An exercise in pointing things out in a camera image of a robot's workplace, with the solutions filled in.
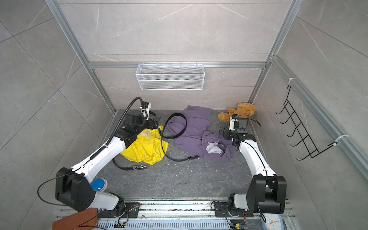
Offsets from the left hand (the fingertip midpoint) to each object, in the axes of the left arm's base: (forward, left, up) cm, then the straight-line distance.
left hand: (154, 113), depth 81 cm
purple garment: (-4, -26, -24) cm, 35 cm away
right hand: (-6, -45, -11) cm, 47 cm away
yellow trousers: (-11, +7, -22) cm, 25 cm away
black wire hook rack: (-25, -72, +4) cm, 77 cm away
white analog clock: (-52, -60, -25) cm, 83 cm away
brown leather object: (-48, +32, -24) cm, 62 cm away
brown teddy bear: (+20, -65, -20) cm, 71 cm away
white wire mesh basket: (+33, -9, +3) cm, 34 cm away
